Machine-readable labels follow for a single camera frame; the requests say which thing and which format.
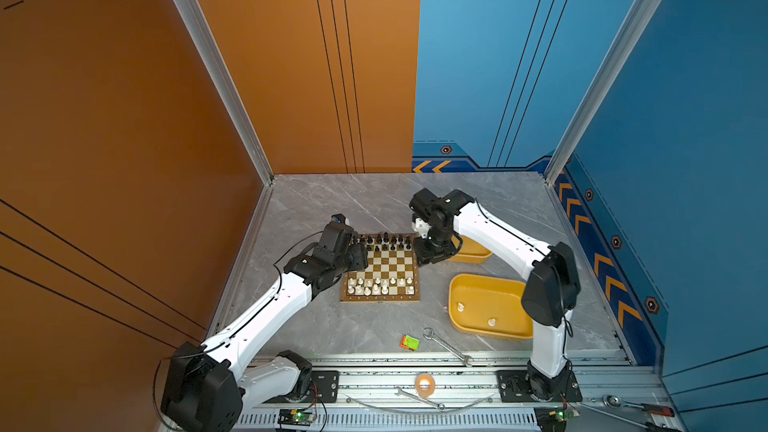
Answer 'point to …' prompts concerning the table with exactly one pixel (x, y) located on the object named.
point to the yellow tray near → (489, 306)
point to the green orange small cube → (409, 342)
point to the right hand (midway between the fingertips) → (423, 262)
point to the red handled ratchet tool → (615, 402)
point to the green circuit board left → (295, 417)
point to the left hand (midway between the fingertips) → (361, 249)
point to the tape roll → (430, 378)
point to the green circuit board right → (554, 419)
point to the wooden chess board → (392, 272)
